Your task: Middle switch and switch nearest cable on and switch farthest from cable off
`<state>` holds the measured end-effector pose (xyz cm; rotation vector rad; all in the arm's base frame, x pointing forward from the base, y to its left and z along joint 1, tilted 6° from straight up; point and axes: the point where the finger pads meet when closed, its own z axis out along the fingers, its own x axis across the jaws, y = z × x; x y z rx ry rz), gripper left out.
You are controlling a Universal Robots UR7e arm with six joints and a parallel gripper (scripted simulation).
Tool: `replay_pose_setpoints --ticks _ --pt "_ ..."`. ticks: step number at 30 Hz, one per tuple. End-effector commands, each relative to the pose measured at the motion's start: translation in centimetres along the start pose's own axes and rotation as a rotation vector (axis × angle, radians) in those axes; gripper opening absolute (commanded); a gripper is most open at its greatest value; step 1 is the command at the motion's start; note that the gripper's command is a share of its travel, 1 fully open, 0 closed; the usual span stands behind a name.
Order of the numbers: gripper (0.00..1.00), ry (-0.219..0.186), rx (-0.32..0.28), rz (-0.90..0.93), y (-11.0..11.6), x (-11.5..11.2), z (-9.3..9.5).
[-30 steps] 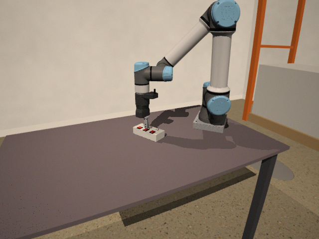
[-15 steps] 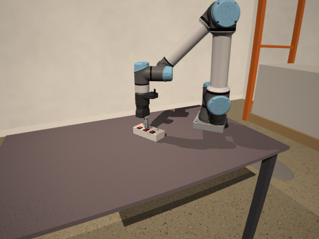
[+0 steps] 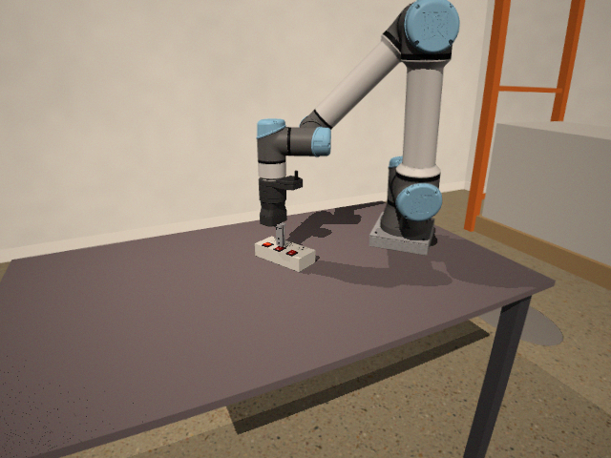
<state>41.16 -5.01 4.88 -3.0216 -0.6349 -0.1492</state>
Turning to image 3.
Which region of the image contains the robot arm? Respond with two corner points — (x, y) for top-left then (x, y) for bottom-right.
(256, 0), (460, 238)

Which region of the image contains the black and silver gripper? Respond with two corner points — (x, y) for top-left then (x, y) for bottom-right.
(258, 162), (303, 247)

